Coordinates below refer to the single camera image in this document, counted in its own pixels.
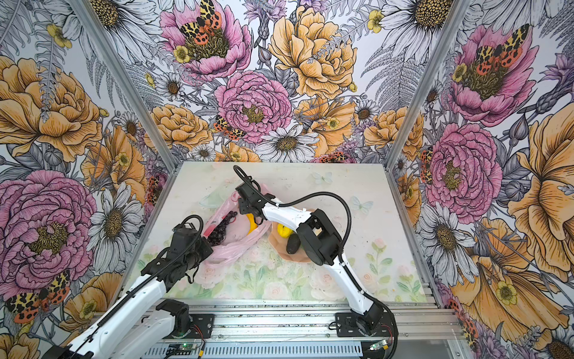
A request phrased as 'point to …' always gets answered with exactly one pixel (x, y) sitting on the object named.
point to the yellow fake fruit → (252, 224)
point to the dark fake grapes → (220, 233)
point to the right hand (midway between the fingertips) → (249, 207)
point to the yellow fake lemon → (284, 231)
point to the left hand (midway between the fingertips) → (209, 251)
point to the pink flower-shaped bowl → (280, 244)
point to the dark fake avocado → (293, 243)
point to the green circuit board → (181, 348)
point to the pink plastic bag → (235, 236)
